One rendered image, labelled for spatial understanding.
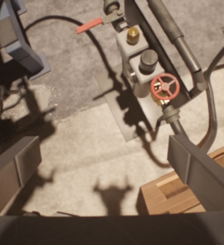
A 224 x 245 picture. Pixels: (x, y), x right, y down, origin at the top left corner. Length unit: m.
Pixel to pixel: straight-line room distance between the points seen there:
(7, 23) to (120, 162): 0.89
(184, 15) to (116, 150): 0.89
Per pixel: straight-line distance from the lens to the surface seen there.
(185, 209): 0.52
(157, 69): 0.52
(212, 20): 1.28
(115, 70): 1.01
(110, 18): 0.59
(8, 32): 1.02
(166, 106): 0.51
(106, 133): 0.94
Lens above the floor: 0.93
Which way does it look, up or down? 81 degrees down
